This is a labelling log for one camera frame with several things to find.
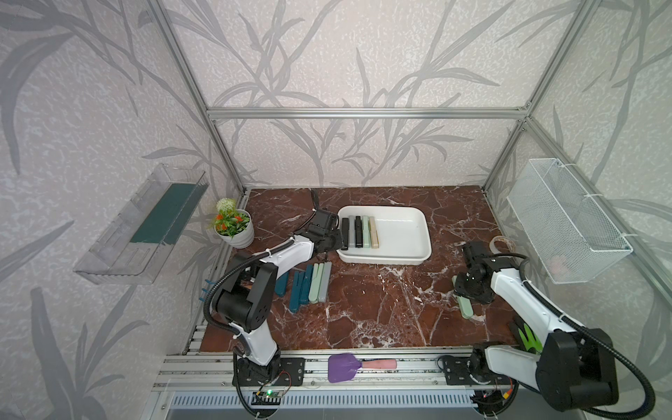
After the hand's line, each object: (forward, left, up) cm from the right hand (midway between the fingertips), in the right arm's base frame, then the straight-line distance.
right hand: (463, 290), depth 85 cm
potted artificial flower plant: (+20, +78, +11) cm, 81 cm away
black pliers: (+28, +40, -1) cm, 48 cm away
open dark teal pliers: (+3, +61, -2) cm, 61 cm away
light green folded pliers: (+4, +49, -2) cm, 49 cm away
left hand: (+18, +40, +3) cm, 45 cm away
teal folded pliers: (+3, +52, -2) cm, 53 cm away
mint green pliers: (+25, +31, -1) cm, 39 cm away
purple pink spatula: (-22, +39, -1) cm, 44 cm away
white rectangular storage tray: (+23, +16, -2) cm, 28 cm away
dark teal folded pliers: (+2, +55, -2) cm, 55 cm away
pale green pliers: (-4, 0, -2) cm, 4 cm away
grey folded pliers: (+4, +46, -1) cm, 46 cm away
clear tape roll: (+23, -22, -4) cm, 32 cm away
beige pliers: (+25, +28, -1) cm, 38 cm away
